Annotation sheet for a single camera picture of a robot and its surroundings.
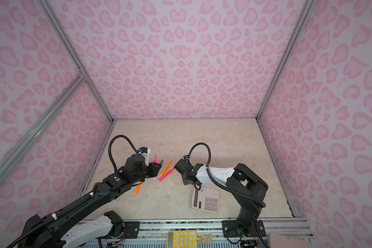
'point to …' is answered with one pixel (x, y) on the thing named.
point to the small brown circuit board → (205, 238)
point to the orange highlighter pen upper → (165, 169)
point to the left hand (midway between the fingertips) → (162, 163)
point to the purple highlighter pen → (161, 161)
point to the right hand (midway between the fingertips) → (189, 176)
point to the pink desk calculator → (206, 199)
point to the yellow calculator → (182, 239)
